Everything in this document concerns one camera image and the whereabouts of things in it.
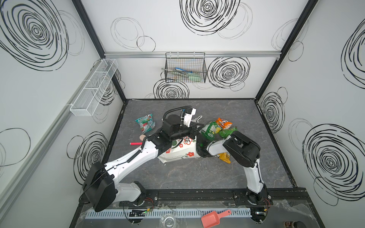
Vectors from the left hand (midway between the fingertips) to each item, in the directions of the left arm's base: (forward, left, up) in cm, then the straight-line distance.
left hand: (204, 126), depth 70 cm
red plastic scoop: (-35, -5, -27) cm, 45 cm away
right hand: (-1, +16, -27) cm, 31 cm away
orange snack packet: (+15, -17, -18) cm, 29 cm away
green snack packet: (+11, -7, -22) cm, 26 cm away
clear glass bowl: (-36, +16, -29) cm, 49 cm away
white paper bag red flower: (-7, +10, -10) cm, 16 cm away
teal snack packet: (+18, +37, -24) cm, 47 cm away
